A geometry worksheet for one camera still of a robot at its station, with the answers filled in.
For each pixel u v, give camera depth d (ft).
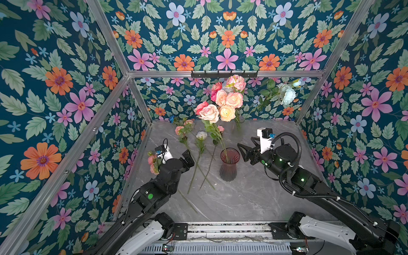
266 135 1.74
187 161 2.06
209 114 2.01
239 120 3.05
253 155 1.85
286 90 2.14
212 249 2.51
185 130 3.62
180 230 2.41
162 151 1.88
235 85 2.04
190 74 2.97
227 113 2.22
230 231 2.46
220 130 3.60
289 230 2.14
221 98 2.31
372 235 1.27
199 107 2.20
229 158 2.69
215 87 2.46
